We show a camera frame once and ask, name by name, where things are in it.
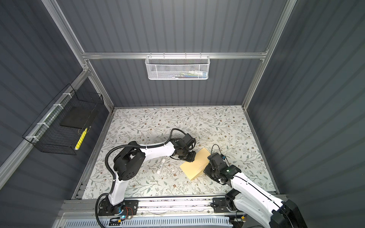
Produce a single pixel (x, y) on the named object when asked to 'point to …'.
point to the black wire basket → (60, 129)
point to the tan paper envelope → (196, 168)
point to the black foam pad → (77, 117)
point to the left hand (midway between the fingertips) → (195, 159)
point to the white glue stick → (161, 166)
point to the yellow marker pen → (82, 135)
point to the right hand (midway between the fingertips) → (206, 171)
